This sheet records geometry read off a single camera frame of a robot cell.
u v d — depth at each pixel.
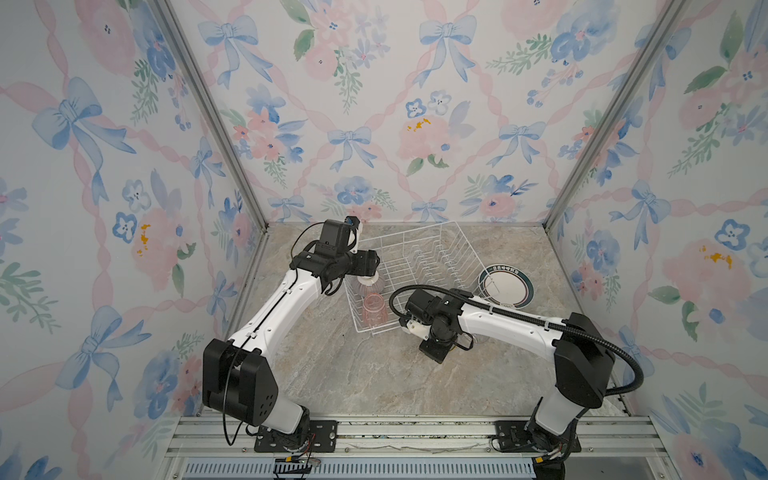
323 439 0.74
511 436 0.74
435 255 1.06
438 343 0.70
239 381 0.41
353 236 0.67
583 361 0.45
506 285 1.00
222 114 0.89
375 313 0.85
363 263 0.72
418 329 0.75
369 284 0.96
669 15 0.69
